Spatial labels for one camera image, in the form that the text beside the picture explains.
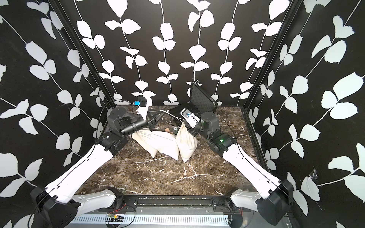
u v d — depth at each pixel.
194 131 0.65
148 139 0.86
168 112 0.63
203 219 0.70
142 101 0.51
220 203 0.73
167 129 1.01
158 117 0.62
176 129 0.98
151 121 0.55
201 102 1.05
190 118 0.59
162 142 0.88
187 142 0.81
